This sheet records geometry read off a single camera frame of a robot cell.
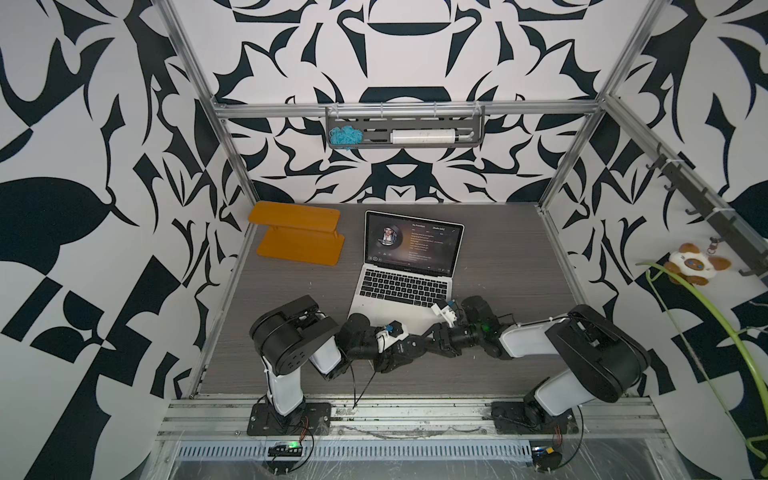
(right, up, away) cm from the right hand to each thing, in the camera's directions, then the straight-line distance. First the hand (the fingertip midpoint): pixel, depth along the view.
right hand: (416, 343), depth 83 cm
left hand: (-3, 0, +3) cm, 5 cm away
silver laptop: (-1, +18, +16) cm, 24 cm away
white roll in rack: (+3, +59, +6) cm, 59 cm away
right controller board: (+29, -23, -12) cm, 39 cm away
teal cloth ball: (-20, +60, +8) cm, 63 cm away
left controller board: (-31, -22, -10) cm, 39 cm away
